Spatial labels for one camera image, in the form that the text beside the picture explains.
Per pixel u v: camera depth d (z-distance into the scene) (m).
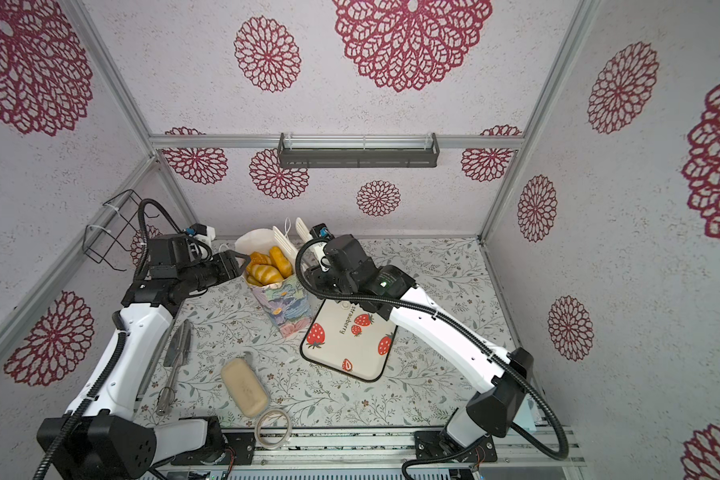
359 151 0.92
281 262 0.90
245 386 0.80
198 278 0.62
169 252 0.56
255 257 0.91
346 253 0.49
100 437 0.38
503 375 0.41
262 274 0.85
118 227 0.79
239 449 0.73
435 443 0.74
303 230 0.71
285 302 0.82
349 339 0.93
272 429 0.78
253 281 0.87
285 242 0.67
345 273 0.49
